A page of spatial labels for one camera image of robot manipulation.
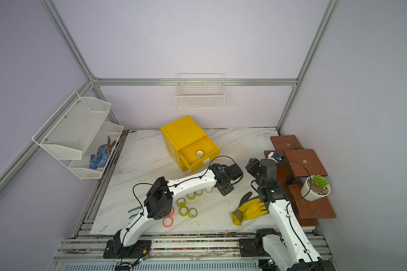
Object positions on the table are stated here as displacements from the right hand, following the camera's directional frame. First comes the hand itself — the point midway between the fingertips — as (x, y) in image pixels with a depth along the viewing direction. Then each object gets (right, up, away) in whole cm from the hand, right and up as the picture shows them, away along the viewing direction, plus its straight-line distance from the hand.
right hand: (253, 164), depth 82 cm
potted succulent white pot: (+21, -8, -14) cm, 27 cm away
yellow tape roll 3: (-30, -25, +2) cm, 39 cm away
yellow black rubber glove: (-2, -23, +2) cm, 23 cm away
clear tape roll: (-27, +5, +6) cm, 28 cm away
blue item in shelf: (-79, +2, +5) cm, 79 cm away
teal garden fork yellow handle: (-60, -23, +3) cm, 65 cm away
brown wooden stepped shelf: (+13, +2, -15) cm, 20 cm away
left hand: (-15, -12, +6) cm, 20 cm away
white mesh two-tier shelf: (-87, +14, +2) cm, 88 cm away
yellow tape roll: (-31, -19, +6) cm, 37 cm away
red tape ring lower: (-42, -28, 0) cm, 51 cm away
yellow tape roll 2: (-35, -24, +2) cm, 43 cm away
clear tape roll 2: (-22, -16, +10) cm, 29 cm away
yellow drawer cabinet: (-35, +13, +6) cm, 38 cm away
